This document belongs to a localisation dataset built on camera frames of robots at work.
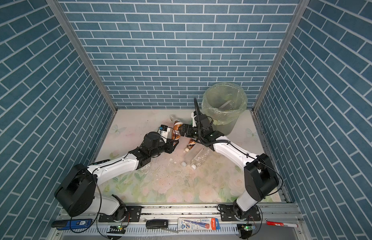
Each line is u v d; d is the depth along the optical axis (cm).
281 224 71
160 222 69
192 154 92
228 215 73
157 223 68
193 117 78
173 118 113
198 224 70
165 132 76
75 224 68
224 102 104
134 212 74
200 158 89
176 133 83
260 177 45
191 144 96
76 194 42
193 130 75
